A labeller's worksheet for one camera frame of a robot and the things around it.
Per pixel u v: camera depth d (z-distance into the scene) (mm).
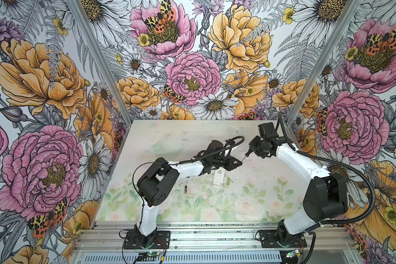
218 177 941
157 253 711
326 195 449
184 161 598
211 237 764
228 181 937
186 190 894
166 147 1118
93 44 819
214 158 771
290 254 715
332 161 480
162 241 732
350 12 729
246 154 876
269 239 736
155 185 509
